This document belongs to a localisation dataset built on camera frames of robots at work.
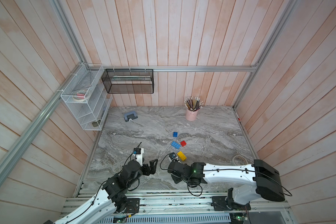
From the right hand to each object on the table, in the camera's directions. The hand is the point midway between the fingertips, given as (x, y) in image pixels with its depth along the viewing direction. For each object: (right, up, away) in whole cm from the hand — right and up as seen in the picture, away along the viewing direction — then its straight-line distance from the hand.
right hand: (173, 172), depth 80 cm
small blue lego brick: (+3, +20, +21) cm, 29 cm away
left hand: (-13, +7, -2) cm, 15 cm away
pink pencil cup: (+16, +34, +28) cm, 47 cm away
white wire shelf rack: (-46, +35, -3) cm, 58 cm away
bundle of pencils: (+18, +44, +27) cm, 54 cm away
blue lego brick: (+3, +13, +15) cm, 20 cm away
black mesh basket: (-32, +60, +22) cm, 72 cm away
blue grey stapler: (-34, +34, +32) cm, 58 cm away
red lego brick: (+8, +14, +18) cm, 24 cm away
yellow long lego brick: (+6, +7, +10) cm, 14 cm away
